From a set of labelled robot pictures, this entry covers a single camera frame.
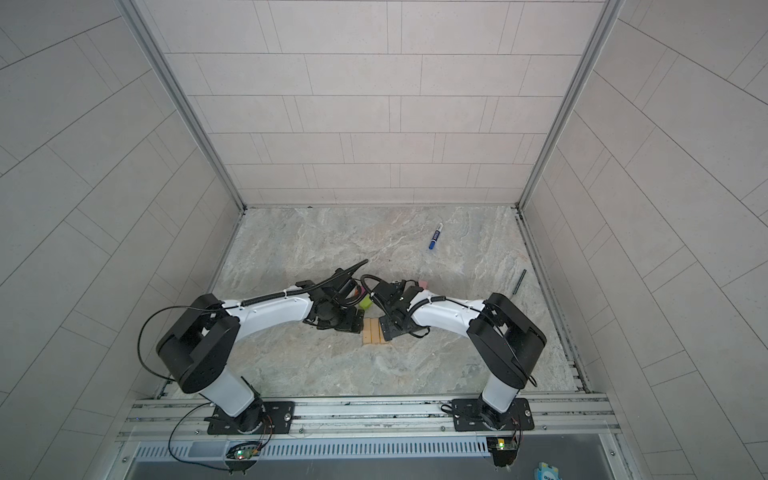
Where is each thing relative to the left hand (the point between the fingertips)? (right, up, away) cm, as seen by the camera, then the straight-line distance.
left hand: (362, 324), depth 87 cm
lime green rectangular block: (+3, +10, -15) cm, 19 cm away
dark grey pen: (+50, +11, +9) cm, 52 cm away
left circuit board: (-23, -20, -23) cm, 38 cm away
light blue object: (+43, -24, -24) cm, 54 cm away
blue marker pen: (+24, +25, +19) cm, 40 cm away
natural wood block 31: (+2, -1, -4) cm, 5 cm away
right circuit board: (+35, -23, -19) cm, 46 cm away
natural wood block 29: (+4, -1, -3) cm, 5 cm away
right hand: (+11, -2, 0) cm, 11 cm away
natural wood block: (+6, -2, -5) cm, 8 cm away
